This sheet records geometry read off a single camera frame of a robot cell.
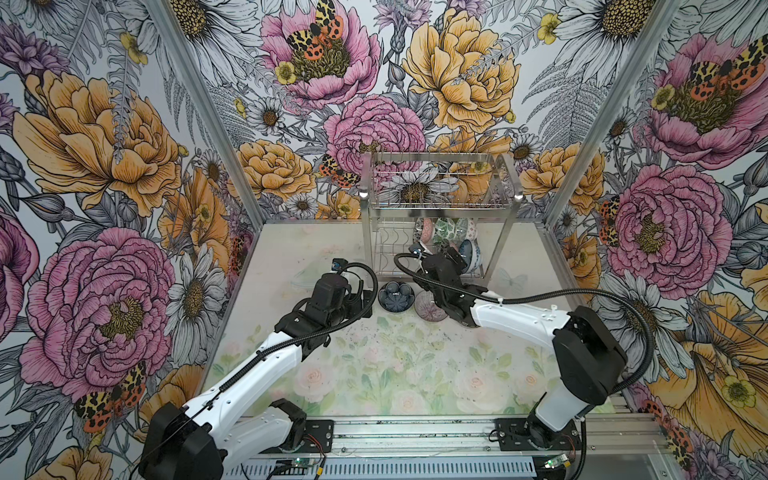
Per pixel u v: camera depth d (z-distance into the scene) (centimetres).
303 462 71
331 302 61
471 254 97
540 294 53
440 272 66
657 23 73
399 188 114
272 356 50
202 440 38
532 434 66
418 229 113
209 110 88
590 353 46
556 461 72
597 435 77
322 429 76
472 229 104
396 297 99
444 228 110
